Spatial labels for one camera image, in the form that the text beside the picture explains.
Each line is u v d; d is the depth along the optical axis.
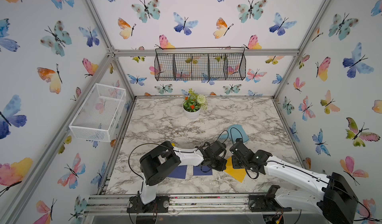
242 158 0.63
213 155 0.70
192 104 0.96
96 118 0.84
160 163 0.51
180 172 0.85
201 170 0.74
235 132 0.74
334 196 0.39
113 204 0.76
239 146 0.65
